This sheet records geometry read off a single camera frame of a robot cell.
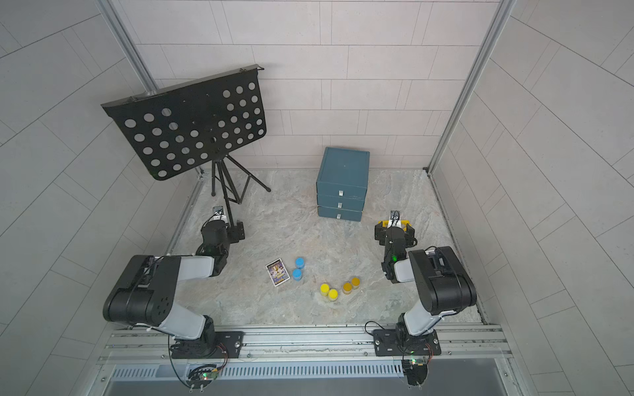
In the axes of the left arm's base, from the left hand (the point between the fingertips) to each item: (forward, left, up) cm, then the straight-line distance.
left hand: (231, 219), depth 95 cm
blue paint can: (-16, -28, -3) cm, 32 cm away
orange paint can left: (-25, -44, -4) cm, 51 cm away
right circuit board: (-47, -62, -4) cm, 78 cm away
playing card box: (-20, -20, -3) cm, 28 cm away
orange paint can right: (-24, -47, -2) cm, 53 cm away
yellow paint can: (-26, -37, -2) cm, 45 cm away
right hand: (0, -64, +1) cm, 64 cm away
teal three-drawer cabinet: (+4, -42, +16) cm, 46 cm away
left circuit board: (-49, -4, -3) cm, 49 cm away
